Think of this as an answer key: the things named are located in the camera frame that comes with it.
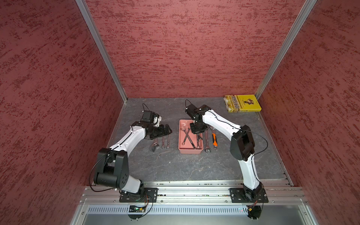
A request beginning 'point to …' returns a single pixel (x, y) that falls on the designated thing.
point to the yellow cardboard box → (241, 103)
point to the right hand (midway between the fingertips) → (198, 133)
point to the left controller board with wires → (137, 212)
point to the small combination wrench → (183, 130)
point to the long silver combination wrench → (207, 149)
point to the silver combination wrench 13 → (163, 142)
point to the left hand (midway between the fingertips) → (165, 135)
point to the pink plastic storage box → (189, 143)
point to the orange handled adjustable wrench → (214, 137)
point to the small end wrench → (168, 145)
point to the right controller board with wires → (254, 211)
